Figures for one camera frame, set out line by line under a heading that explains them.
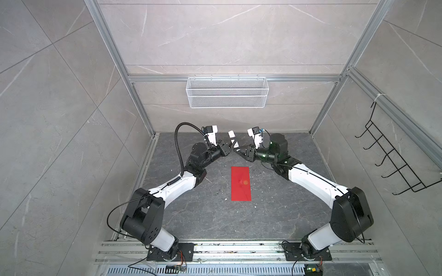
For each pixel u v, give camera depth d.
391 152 0.67
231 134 0.75
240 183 0.95
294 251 0.73
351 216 0.44
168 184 0.50
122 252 0.75
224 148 0.68
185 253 0.73
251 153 0.69
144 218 0.43
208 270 0.70
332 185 0.49
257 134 0.70
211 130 0.70
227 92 1.01
